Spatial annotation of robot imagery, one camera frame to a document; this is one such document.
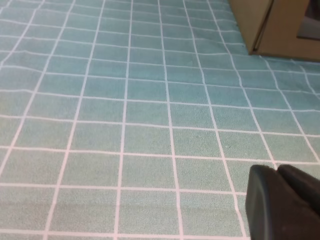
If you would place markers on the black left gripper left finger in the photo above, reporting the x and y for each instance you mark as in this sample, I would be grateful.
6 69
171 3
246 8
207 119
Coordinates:
274 211

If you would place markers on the lower brown cardboard shoebox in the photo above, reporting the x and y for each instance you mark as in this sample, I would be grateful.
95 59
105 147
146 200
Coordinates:
279 28

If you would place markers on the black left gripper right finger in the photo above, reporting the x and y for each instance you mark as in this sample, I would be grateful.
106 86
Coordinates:
303 184

